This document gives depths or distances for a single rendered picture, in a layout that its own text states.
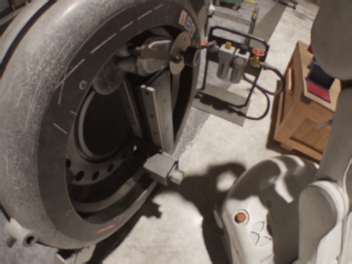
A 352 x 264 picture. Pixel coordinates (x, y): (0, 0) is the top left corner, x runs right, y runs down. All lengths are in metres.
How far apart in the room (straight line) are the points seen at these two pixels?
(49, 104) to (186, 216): 0.90
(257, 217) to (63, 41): 0.70
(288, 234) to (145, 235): 0.68
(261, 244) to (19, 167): 0.69
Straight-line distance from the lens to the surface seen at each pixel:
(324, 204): 0.53
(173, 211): 1.01
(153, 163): 0.55
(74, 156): 0.48
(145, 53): 0.31
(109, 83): 0.35
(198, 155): 1.12
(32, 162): 0.24
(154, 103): 0.38
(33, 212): 0.29
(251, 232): 0.69
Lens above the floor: 0.99
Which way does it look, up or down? 56 degrees down
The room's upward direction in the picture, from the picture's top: straight up
